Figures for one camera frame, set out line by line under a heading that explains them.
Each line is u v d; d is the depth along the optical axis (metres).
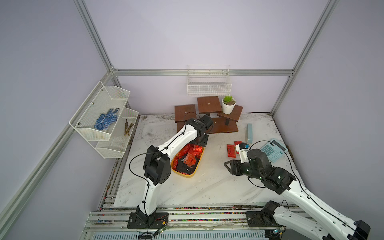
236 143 1.04
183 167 0.86
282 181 0.50
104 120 0.76
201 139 0.79
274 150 0.98
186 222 0.74
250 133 1.04
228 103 0.95
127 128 0.95
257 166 0.55
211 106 0.96
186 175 0.84
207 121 0.71
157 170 0.52
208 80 0.96
